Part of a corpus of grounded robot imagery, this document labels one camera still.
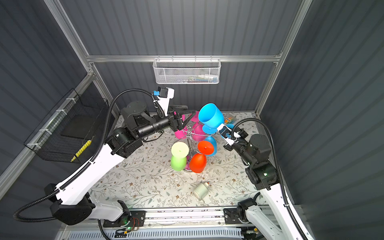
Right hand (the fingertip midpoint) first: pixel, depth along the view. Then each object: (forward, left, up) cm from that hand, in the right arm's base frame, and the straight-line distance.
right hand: (227, 125), depth 63 cm
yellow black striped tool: (-6, +67, -10) cm, 68 cm away
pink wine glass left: (+7, +21, -14) cm, 26 cm away
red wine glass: (-9, +13, -16) cm, 22 cm away
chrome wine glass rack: (+1, +17, -7) cm, 18 cm away
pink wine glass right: (+1, +13, -7) cm, 14 cm away
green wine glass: (-9, +20, -6) cm, 23 cm away
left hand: (-1, +15, +11) cm, 18 cm away
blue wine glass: (+2, +5, -16) cm, 17 cm away
